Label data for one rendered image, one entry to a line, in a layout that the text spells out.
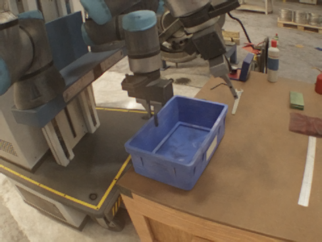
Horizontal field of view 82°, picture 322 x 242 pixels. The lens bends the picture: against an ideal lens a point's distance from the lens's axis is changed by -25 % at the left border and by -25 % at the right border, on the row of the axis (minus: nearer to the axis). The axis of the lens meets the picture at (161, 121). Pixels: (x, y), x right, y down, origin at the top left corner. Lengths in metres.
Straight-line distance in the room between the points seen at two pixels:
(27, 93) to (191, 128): 0.58
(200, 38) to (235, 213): 0.43
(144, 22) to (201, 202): 0.48
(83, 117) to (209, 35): 0.90
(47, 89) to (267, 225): 0.70
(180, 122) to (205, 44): 0.51
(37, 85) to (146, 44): 0.33
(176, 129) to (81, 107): 0.51
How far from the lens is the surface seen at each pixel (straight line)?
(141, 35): 0.60
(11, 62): 0.52
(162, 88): 0.64
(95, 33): 0.73
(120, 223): 1.06
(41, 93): 0.68
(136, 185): 0.70
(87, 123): 1.21
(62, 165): 1.11
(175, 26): 2.03
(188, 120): 0.87
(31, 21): 0.67
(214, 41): 0.42
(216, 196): 0.65
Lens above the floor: 0.99
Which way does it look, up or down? 33 degrees down
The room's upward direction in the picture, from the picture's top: 8 degrees counter-clockwise
